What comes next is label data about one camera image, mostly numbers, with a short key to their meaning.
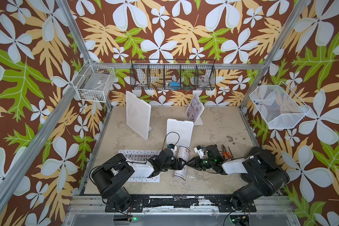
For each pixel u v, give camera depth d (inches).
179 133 29.7
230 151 36.8
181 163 30.7
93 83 33.8
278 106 32.9
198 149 33.9
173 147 31.9
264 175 18.0
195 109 39.9
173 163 30.2
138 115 53.3
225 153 36.4
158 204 29.5
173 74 39.1
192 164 33.0
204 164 30.9
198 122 40.0
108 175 18.3
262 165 20.3
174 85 36.8
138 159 35.8
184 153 34.9
